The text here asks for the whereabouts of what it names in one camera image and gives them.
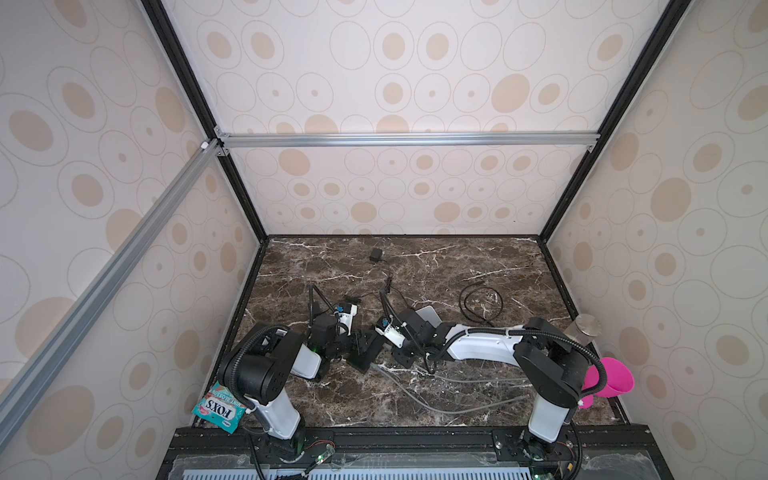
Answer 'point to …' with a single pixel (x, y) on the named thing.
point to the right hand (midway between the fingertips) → (394, 347)
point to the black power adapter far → (376, 255)
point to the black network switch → (364, 349)
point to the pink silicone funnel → (618, 381)
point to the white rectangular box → (428, 314)
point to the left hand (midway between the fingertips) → (380, 331)
